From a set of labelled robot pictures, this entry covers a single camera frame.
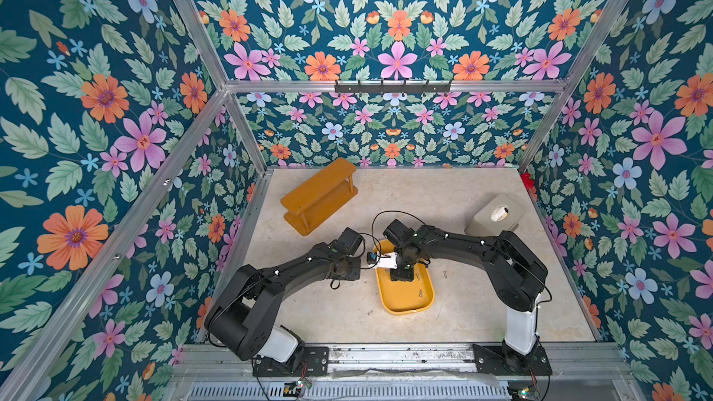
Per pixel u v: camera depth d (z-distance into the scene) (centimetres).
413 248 68
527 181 115
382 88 93
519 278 50
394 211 77
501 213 95
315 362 73
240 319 43
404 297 84
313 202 92
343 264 67
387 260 80
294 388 72
